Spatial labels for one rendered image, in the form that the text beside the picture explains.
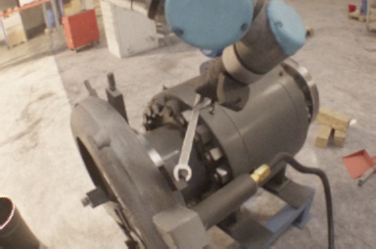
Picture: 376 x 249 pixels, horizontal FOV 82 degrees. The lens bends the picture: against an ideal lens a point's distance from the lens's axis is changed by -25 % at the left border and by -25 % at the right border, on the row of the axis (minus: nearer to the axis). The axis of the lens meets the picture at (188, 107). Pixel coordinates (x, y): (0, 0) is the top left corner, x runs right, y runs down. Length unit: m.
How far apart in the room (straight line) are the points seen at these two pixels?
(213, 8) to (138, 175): 0.51
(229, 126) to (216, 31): 0.68
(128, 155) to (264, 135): 0.52
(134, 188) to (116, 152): 0.10
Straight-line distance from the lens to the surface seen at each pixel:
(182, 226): 0.63
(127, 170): 0.70
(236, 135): 0.94
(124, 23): 4.65
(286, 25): 0.43
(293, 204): 1.41
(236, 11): 0.28
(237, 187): 0.73
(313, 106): 1.45
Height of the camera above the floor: 1.33
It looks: 29 degrees down
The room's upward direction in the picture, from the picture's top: 8 degrees counter-clockwise
